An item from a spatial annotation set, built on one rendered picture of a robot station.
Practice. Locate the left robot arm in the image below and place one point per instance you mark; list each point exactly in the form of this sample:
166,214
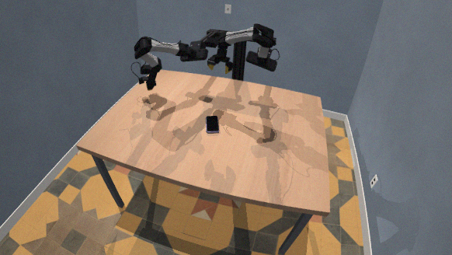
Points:
243,35

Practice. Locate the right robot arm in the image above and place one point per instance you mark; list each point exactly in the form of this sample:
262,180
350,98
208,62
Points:
143,47

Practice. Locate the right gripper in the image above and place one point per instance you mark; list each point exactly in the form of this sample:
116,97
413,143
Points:
151,83

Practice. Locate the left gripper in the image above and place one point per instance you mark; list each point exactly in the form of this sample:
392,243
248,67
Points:
228,65

